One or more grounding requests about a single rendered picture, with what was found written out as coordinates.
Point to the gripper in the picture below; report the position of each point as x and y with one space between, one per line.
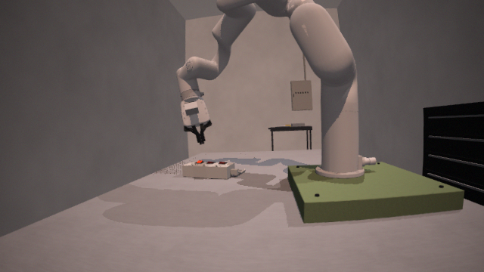
200 119

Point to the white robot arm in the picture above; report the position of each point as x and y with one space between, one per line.
327 53

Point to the white power strip body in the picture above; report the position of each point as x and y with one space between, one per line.
219 170

